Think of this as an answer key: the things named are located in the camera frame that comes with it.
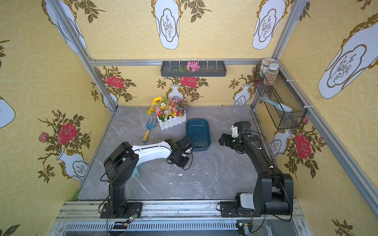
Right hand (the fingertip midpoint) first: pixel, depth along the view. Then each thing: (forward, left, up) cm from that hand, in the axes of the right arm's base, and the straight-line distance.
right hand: (229, 141), depth 88 cm
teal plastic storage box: (+14, +19, -11) cm, 26 cm away
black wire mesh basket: (+24, -30, +18) cm, 42 cm away
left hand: (-9, +30, -11) cm, 34 cm away
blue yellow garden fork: (+17, +55, -10) cm, 59 cm away
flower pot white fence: (+17, +38, +4) cm, 42 cm away
